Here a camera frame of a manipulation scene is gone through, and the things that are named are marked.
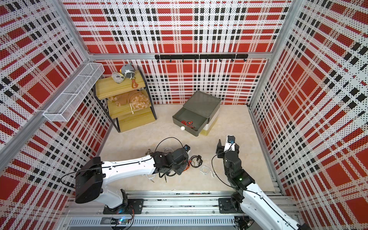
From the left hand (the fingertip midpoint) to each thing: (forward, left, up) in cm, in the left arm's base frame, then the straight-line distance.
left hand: (183, 163), depth 82 cm
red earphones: (+23, -3, +7) cm, 24 cm away
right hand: (+9, -25, +11) cm, 28 cm away
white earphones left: (-6, +19, -5) cm, 20 cm away
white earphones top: (+13, +11, -7) cm, 18 cm away
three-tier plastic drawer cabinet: (+24, -10, +16) cm, 30 cm away
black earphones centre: (-5, +9, -4) cm, 11 cm away
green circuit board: (-27, +30, -5) cm, 41 cm away
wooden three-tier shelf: (+39, +48, -5) cm, 63 cm away
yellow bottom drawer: (+23, -14, -3) cm, 27 cm away
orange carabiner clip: (+39, +30, +26) cm, 56 cm away
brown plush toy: (+34, +28, +19) cm, 48 cm away
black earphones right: (+5, -10, -7) cm, 13 cm away
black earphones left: (+11, +24, -6) cm, 27 cm away
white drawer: (+23, -15, +3) cm, 27 cm away
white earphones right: (-2, -13, -7) cm, 15 cm away
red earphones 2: (-1, -3, -3) cm, 5 cm away
